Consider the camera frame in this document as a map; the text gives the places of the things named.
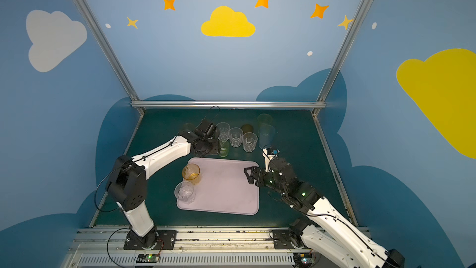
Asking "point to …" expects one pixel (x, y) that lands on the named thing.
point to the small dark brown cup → (247, 128)
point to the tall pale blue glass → (266, 136)
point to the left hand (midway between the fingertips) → (219, 149)
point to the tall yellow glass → (188, 126)
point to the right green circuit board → (303, 259)
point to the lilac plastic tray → (224, 187)
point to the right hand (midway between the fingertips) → (254, 168)
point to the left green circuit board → (147, 258)
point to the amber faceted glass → (191, 172)
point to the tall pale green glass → (264, 118)
